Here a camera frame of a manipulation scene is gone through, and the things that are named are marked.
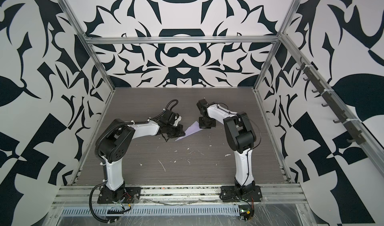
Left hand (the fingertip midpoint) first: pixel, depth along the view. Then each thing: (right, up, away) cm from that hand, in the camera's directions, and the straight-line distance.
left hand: (187, 131), depth 94 cm
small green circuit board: (+28, -33, -23) cm, 49 cm away
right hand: (+12, +3, +4) cm, 13 cm away
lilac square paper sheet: (+3, +1, +3) cm, 4 cm away
